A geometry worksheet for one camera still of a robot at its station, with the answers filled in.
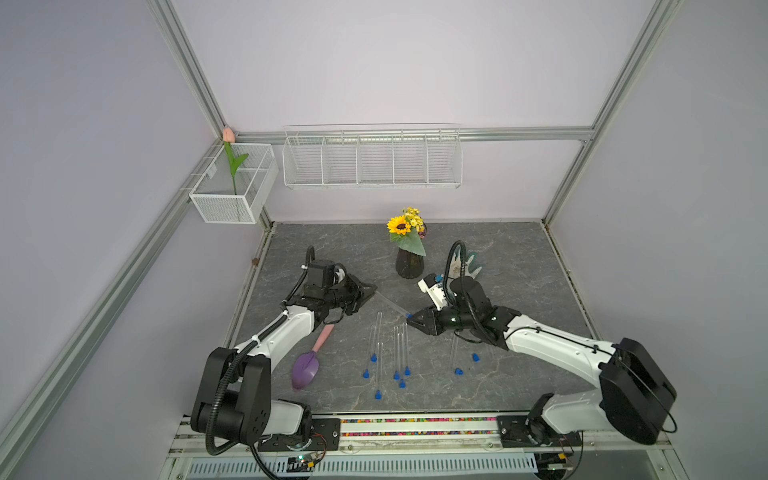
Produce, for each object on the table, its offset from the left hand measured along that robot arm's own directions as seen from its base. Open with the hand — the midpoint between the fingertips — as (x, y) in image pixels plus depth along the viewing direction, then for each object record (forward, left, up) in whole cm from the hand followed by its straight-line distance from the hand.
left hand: (379, 288), depth 83 cm
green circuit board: (-38, +22, -18) cm, 47 cm away
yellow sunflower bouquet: (+13, -9, +9) cm, 18 cm away
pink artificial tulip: (+37, +42, +19) cm, 58 cm away
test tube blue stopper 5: (-18, -7, -16) cm, 25 cm away
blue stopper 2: (-20, -21, -14) cm, 32 cm away
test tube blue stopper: (-14, +3, -15) cm, 21 cm away
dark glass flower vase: (+14, -10, -9) cm, 19 cm away
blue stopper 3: (-16, -27, -16) cm, 35 cm away
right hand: (-9, -8, -1) cm, 12 cm away
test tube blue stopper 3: (-19, -3, -15) cm, 25 cm away
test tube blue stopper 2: (-24, +2, -16) cm, 28 cm away
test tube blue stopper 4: (-21, -5, -16) cm, 27 cm away
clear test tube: (+5, -3, -16) cm, 17 cm away
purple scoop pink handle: (-15, +22, -14) cm, 30 cm away
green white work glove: (+15, -29, -14) cm, 35 cm away
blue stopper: (-9, -8, 0) cm, 12 cm away
